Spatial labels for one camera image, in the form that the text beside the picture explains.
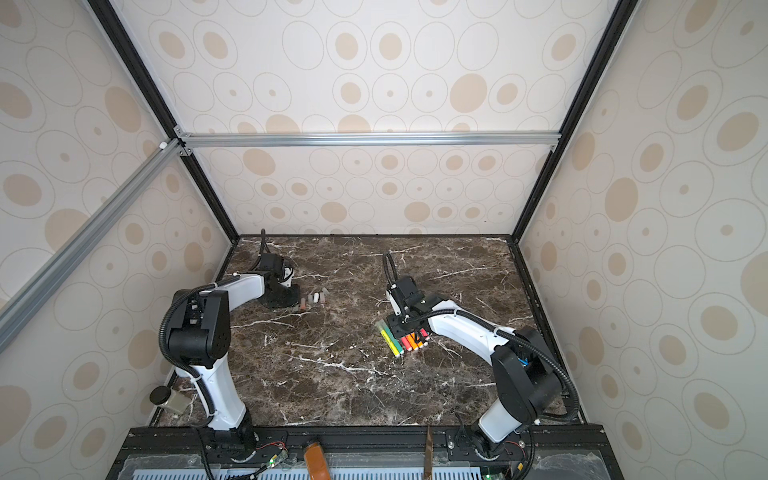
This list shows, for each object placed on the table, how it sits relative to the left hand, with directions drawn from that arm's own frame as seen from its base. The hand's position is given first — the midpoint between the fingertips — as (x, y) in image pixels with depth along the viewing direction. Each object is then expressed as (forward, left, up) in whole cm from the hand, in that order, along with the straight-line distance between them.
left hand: (305, 295), depth 100 cm
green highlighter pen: (-16, -30, 0) cm, 34 cm away
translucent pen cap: (+2, -5, -2) cm, 6 cm away
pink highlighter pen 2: (-28, -36, +29) cm, 54 cm away
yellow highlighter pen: (-16, -28, -1) cm, 32 cm away
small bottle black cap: (-35, +26, +5) cm, 43 cm away
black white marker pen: (-16, -39, -1) cm, 43 cm away
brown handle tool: (-47, -12, 0) cm, 48 cm away
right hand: (-12, -34, +5) cm, 36 cm away
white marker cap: (0, -3, -1) cm, 4 cm away
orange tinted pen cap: (-3, 0, 0) cm, 3 cm away
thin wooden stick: (-48, -38, -1) cm, 61 cm away
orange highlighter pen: (-21, -34, +12) cm, 42 cm away
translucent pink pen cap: (-1, -2, -1) cm, 2 cm away
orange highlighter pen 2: (-17, -38, 0) cm, 41 cm away
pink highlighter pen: (-17, -34, 0) cm, 37 cm away
